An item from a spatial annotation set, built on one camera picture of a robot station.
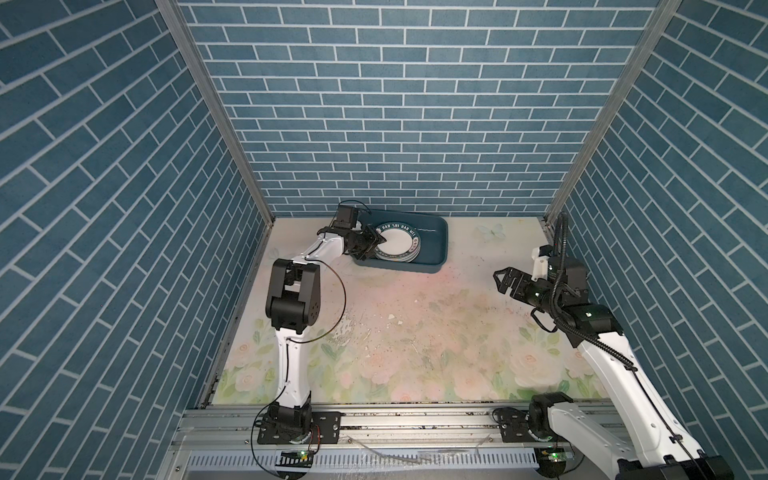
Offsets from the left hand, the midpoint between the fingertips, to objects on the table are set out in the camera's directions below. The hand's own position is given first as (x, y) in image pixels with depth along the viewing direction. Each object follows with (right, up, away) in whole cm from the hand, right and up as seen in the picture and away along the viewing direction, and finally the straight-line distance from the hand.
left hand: (383, 241), depth 101 cm
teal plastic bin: (+18, +4, +13) cm, 23 cm away
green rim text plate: (+6, -1, +5) cm, 8 cm away
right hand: (+33, -9, -24) cm, 42 cm away
